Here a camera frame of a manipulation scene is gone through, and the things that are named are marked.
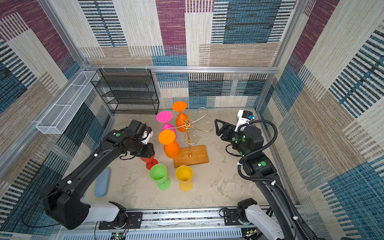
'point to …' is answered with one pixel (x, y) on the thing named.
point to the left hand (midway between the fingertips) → (152, 150)
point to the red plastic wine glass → (150, 162)
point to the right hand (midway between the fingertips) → (219, 125)
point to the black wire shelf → (128, 91)
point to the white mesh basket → (59, 116)
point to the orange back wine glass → (182, 120)
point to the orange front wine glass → (171, 148)
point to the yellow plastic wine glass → (184, 174)
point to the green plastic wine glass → (158, 172)
